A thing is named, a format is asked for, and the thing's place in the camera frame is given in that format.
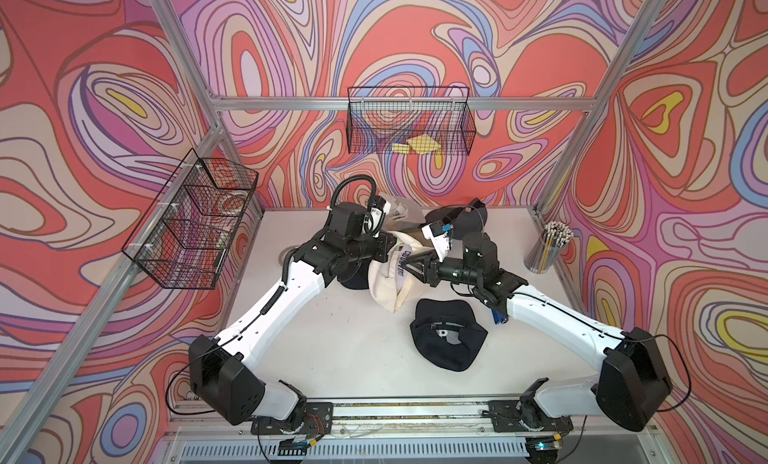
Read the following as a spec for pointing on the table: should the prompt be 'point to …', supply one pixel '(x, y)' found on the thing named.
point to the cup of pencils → (544, 252)
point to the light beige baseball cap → (404, 215)
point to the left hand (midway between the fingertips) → (399, 241)
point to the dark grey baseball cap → (459, 220)
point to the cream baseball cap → (389, 286)
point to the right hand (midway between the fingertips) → (405, 270)
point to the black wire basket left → (181, 243)
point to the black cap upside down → (446, 334)
